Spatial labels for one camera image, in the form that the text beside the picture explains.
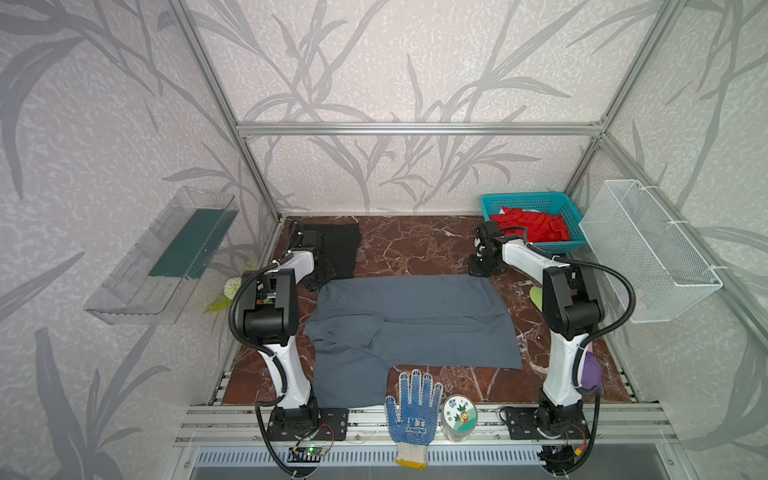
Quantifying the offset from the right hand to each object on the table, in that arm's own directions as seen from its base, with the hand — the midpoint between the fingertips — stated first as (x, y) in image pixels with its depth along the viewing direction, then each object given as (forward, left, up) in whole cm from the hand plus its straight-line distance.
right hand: (474, 263), depth 102 cm
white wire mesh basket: (-24, -29, +30) cm, 49 cm away
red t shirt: (+14, -24, +3) cm, 28 cm away
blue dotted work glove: (-48, +22, -2) cm, 52 cm away
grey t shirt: (-23, +38, -2) cm, 44 cm away
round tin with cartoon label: (-47, +12, +6) cm, 49 cm away
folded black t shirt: (+12, +49, -3) cm, 50 cm away
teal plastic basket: (+24, -38, +5) cm, 45 cm away
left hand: (-2, +50, 0) cm, 50 cm away
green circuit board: (-53, +48, -4) cm, 72 cm away
